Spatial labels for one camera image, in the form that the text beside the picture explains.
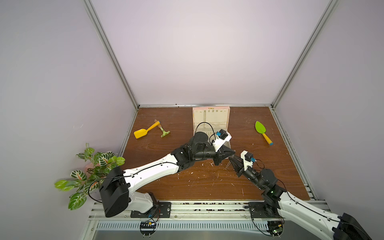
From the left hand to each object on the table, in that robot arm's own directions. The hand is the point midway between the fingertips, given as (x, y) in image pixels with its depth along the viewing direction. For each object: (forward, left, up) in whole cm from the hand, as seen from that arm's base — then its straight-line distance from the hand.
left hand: (234, 153), depth 65 cm
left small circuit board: (-26, +41, -30) cm, 57 cm away
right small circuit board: (-25, -21, -29) cm, 43 cm away
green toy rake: (+28, +40, -26) cm, 56 cm away
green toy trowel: (+33, -30, -27) cm, 52 cm away
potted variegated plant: (-6, +56, +2) cm, 56 cm away
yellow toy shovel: (+28, +58, -26) cm, 69 cm away
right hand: (+5, -2, -10) cm, 11 cm away
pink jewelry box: (+29, +9, -12) cm, 32 cm away
